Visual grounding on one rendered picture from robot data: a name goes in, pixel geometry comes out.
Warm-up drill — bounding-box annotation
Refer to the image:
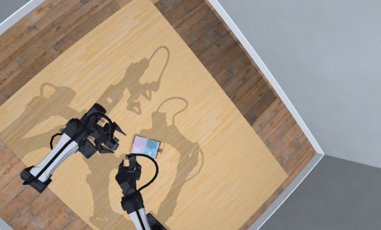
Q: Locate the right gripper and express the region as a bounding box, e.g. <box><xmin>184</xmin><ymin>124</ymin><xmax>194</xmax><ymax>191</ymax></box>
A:
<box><xmin>118</xmin><ymin>156</ymin><xmax>142</xmax><ymax>183</ymax></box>

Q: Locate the clear plastic sleeve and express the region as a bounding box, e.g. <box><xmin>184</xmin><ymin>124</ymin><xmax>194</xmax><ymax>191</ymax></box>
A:
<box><xmin>131</xmin><ymin>136</ymin><xmax>148</xmax><ymax>155</ymax></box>

